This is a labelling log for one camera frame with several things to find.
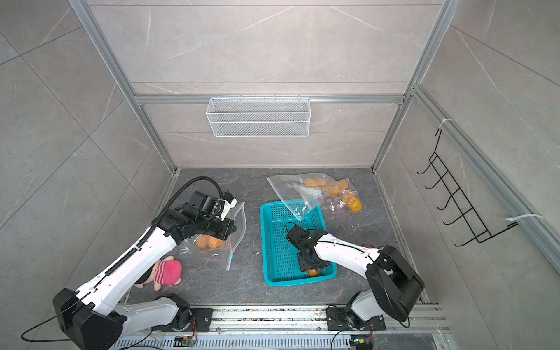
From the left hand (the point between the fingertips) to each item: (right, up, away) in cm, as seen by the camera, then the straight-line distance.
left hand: (238, 225), depth 75 cm
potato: (+32, +16, +29) cm, 46 cm away
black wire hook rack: (+71, +1, -17) cm, 73 cm away
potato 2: (+46, +15, +30) cm, 57 cm away
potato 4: (+48, +6, +22) cm, 53 cm away
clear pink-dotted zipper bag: (+38, +13, +22) cm, 46 cm away
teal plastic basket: (+15, -14, +13) cm, 24 cm away
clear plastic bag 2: (+26, +11, +22) cm, 35 cm away
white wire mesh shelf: (+4, +47, +25) cm, 53 cm away
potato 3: (+46, +9, +25) cm, 53 cm away
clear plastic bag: (-10, -12, +6) cm, 17 cm away
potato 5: (-11, -8, +7) cm, 15 cm away
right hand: (+28, -17, +9) cm, 34 cm away
